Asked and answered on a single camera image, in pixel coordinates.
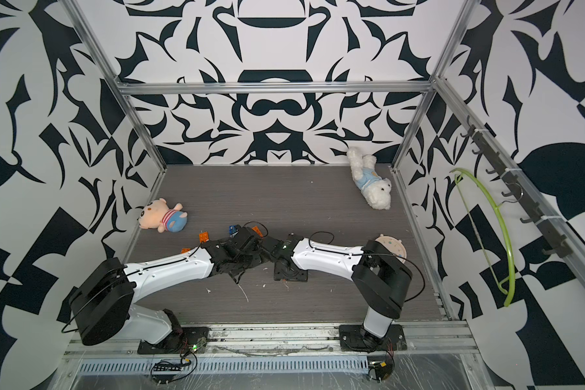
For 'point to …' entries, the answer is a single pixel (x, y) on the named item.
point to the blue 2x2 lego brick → (231, 229)
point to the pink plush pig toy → (157, 214)
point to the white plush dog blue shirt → (372, 186)
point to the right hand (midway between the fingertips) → (285, 273)
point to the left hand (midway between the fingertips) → (262, 253)
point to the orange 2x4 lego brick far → (203, 236)
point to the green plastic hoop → (497, 282)
